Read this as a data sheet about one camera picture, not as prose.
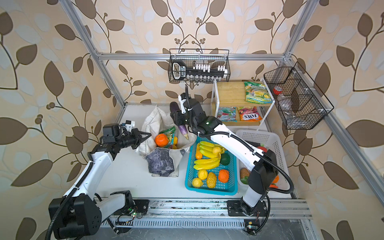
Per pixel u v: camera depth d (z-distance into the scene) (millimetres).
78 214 396
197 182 782
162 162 751
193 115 550
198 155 887
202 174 808
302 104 726
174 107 740
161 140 825
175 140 951
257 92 767
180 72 845
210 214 736
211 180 787
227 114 893
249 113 909
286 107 738
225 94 806
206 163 868
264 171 420
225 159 851
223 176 788
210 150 897
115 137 632
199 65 822
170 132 923
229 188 783
